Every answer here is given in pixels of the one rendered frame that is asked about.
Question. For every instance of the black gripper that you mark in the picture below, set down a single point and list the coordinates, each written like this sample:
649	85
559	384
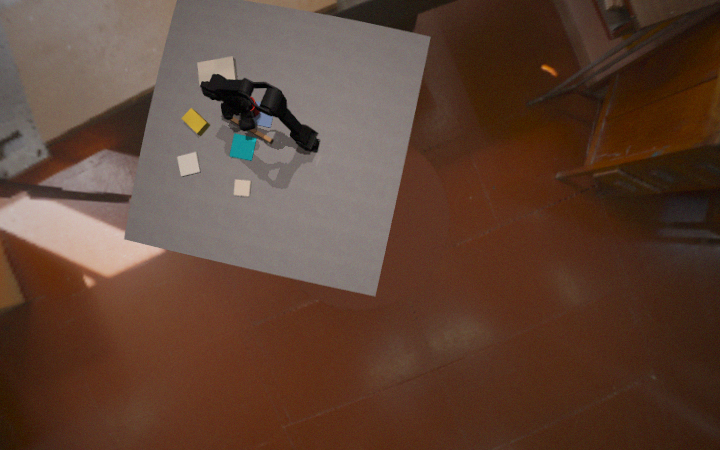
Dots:
244	107

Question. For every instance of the yellow rectangular block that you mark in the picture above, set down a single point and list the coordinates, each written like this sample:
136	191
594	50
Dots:
195	121

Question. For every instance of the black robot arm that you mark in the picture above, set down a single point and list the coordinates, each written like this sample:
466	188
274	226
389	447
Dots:
273	103

